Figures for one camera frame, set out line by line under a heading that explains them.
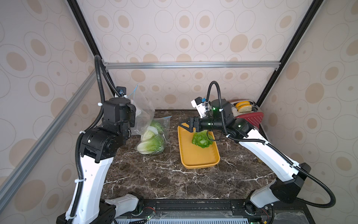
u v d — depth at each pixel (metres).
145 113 0.81
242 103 0.95
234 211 0.73
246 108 0.95
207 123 0.56
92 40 0.80
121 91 0.44
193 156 0.92
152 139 0.90
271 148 0.44
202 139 0.92
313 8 0.68
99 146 0.33
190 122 0.56
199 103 0.58
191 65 0.95
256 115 0.95
